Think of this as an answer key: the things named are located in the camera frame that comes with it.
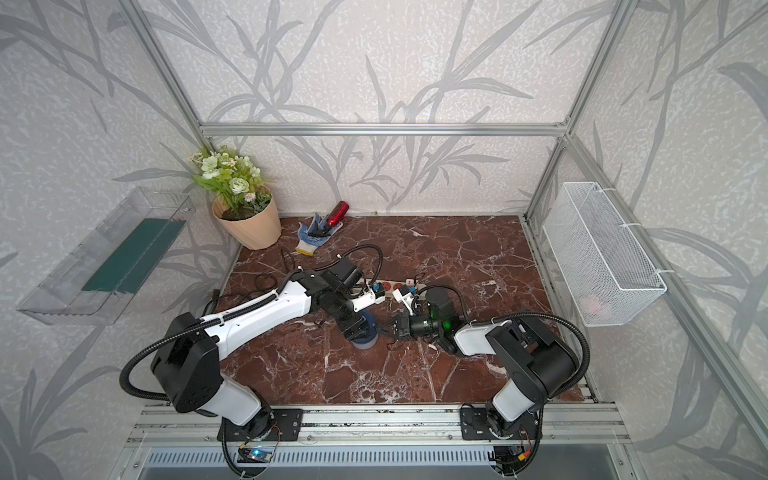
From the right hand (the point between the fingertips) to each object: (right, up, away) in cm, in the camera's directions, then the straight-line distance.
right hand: (378, 332), depth 79 cm
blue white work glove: (-30, +24, +33) cm, 50 cm away
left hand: (-5, +2, +4) cm, 6 cm away
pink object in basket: (+53, +8, -7) cm, 54 cm away
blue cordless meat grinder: (-3, -3, +3) cm, 5 cm away
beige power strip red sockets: (+2, +10, +15) cm, 18 cm away
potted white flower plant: (-49, +38, +24) cm, 66 cm away
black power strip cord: (-57, +6, +23) cm, 62 cm away
